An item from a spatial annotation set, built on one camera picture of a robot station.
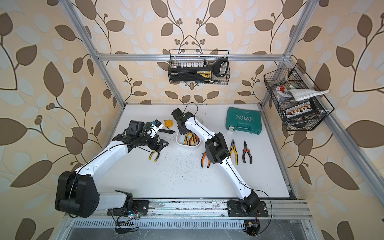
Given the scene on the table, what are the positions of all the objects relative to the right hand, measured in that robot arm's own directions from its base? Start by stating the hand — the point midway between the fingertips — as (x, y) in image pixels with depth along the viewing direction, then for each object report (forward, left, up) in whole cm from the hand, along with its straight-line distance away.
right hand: (188, 129), depth 104 cm
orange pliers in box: (-8, -6, +1) cm, 11 cm away
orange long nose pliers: (-21, -10, -1) cm, 23 cm away
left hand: (-15, +14, +13) cm, 24 cm away
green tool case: (+4, -40, +3) cm, 40 cm away
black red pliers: (-17, -37, -1) cm, 41 cm away
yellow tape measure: (+5, +14, 0) cm, 15 cm away
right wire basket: (+7, -54, +32) cm, 63 cm away
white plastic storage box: (-7, +5, +1) cm, 9 cm away
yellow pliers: (-18, +23, -1) cm, 30 cm away
